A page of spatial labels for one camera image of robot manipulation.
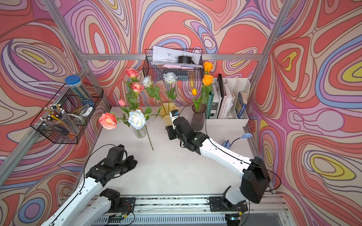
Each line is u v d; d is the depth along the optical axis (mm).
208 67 847
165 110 933
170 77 768
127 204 732
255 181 406
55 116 581
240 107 1011
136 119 591
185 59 820
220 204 731
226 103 913
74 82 700
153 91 824
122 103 802
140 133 986
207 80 817
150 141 984
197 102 911
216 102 913
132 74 784
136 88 786
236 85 1021
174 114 664
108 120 585
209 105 901
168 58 863
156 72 1015
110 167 592
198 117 1015
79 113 739
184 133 568
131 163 705
